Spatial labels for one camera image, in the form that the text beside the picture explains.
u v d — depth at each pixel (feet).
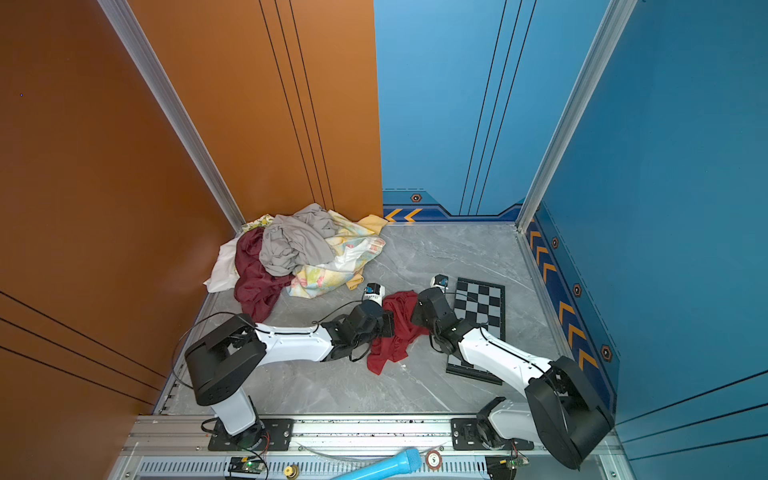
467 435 2.38
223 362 1.54
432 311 2.15
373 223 3.90
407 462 2.19
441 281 2.52
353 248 3.47
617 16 2.29
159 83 2.65
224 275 3.43
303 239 3.34
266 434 2.38
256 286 3.13
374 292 2.59
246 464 2.33
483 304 3.10
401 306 2.85
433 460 2.30
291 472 2.16
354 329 2.23
